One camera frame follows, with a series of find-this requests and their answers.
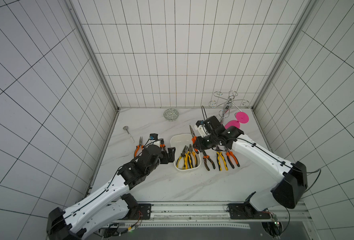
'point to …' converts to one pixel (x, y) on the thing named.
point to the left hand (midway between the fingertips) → (165, 152)
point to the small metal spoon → (125, 128)
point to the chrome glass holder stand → (225, 112)
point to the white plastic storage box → (179, 141)
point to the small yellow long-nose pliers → (185, 157)
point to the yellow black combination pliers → (219, 154)
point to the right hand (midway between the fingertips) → (189, 147)
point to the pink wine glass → (241, 116)
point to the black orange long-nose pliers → (207, 156)
